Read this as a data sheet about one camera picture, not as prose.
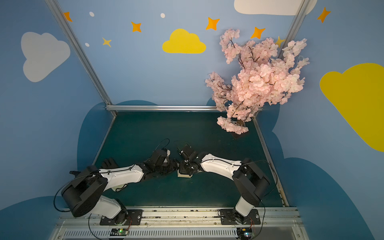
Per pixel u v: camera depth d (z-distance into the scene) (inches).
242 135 34.0
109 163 36.0
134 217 29.4
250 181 17.9
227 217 29.5
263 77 22.4
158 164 27.6
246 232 27.9
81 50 33.1
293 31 30.3
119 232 27.7
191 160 26.5
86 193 17.2
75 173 27.3
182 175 33.3
